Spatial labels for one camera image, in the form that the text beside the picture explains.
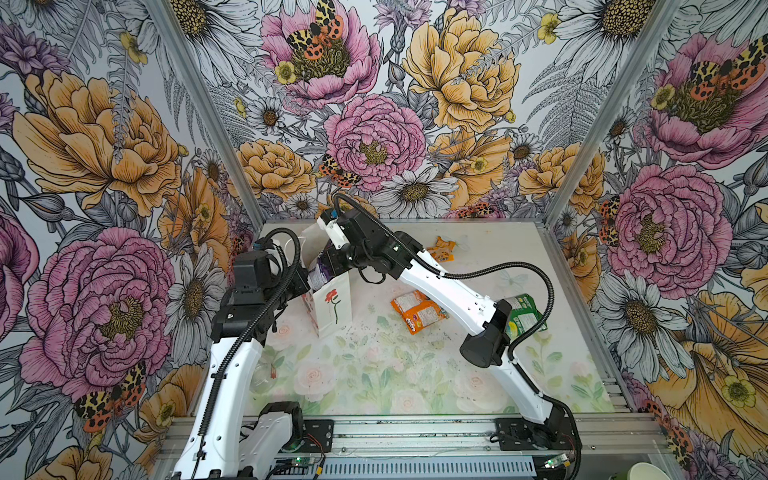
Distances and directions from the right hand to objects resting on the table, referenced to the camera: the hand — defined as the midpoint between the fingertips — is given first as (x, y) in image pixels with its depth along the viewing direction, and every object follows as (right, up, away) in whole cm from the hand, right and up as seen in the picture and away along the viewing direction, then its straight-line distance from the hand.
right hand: (325, 268), depth 75 cm
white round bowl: (+68, -40, -14) cm, 80 cm away
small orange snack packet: (+34, +4, +34) cm, 48 cm away
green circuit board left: (-4, -45, -4) cm, 45 cm away
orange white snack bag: (+24, -14, +16) cm, 32 cm away
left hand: (-4, -3, -1) cm, 5 cm away
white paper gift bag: (0, -9, +3) cm, 9 cm away
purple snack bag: (-1, -1, -2) cm, 2 cm away
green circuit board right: (+56, -45, -4) cm, 72 cm away
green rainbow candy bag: (+58, -16, +20) cm, 63 cm away
